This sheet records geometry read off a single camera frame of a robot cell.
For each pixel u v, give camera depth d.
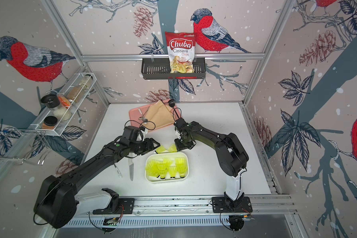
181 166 0.79
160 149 0.92
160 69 1.07
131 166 0.87
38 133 0.62
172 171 0.82
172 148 0.90
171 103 1.18
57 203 0.40
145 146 0.73
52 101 0.63
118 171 0.85
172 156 0.89
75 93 0.78
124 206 0.73
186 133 0.67
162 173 0.79
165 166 0.81
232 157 0.49
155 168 0.80
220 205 0.73
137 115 1.14
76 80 0.86
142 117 1.10
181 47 0.82
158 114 1.13
